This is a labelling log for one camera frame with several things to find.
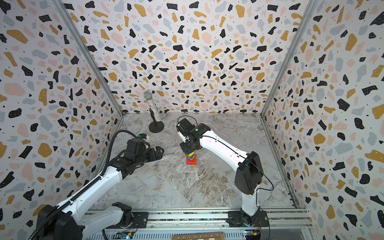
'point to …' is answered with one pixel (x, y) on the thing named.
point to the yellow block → (191, 154)
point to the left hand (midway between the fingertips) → (157, 149)
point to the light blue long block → (189, 165)
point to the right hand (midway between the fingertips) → (184, 146)
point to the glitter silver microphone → (148, 95)
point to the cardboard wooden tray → (211, 236)
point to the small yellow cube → (192, 157)
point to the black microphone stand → (155, 126)
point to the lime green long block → (193, 165)
